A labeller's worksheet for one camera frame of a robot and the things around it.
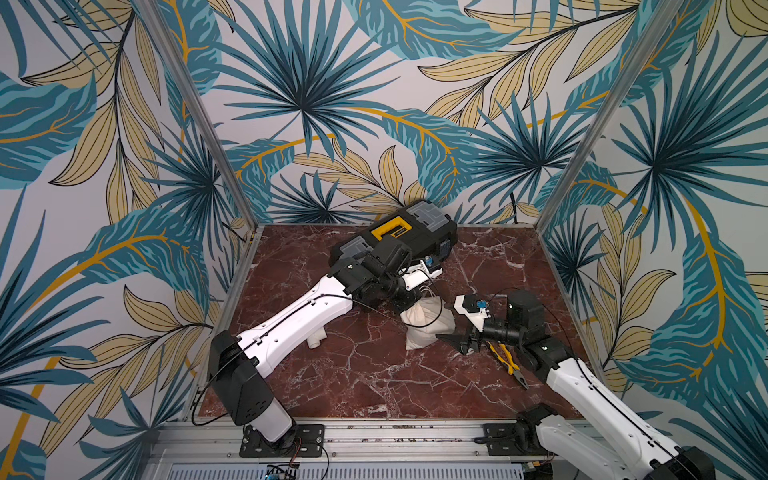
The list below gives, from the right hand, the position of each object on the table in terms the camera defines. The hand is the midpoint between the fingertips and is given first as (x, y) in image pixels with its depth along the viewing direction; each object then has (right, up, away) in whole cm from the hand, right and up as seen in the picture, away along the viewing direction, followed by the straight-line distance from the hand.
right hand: (431, 329), depth 72 cm
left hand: (-4, +8, +2) cm, 9 cm away
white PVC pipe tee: (-32, -7, +15) cm, 36 cm away
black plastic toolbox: (0, +27, +23) cm, 36 cm away
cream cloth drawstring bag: (-1, +3, +2) cm, 3 cm away
